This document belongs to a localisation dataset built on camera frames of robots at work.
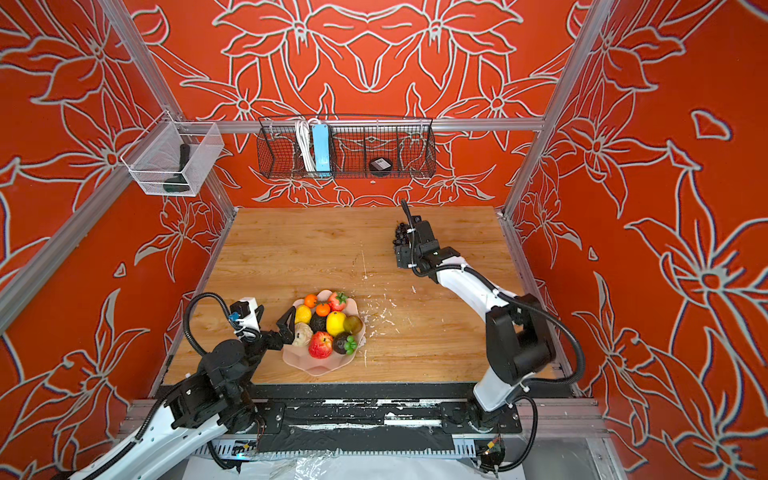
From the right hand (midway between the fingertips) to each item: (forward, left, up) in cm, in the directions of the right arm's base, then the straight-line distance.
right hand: (408, 249), depth 90 cm
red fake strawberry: (-14, +22, -6) cm, 27 cm away
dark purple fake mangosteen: (-27, +19, -6) cm, 33 cm away
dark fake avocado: (-20, +27, -8) cm, 35 cm away
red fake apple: (-27, +25, -6) cm, 37 cm away
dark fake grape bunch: (+13, +1, -9) cm, 16 cm away
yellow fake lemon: (-21, +22, -6) cm, 31 cm away
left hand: (-22, +34, +5) cm, 41 cm away
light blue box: (+23, +26, +20) cm, 40 cm away
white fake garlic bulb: (-24, +30, -5) cm, 39 cm away
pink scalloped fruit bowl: (-29, +31, -11) cm, 44 cm away
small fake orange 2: (-17, +25, -6) cm, 31 cm away
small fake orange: (-14, +30, -7) cm, 34 cm away
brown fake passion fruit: (-22, +16, -5) cm, 28 cm away
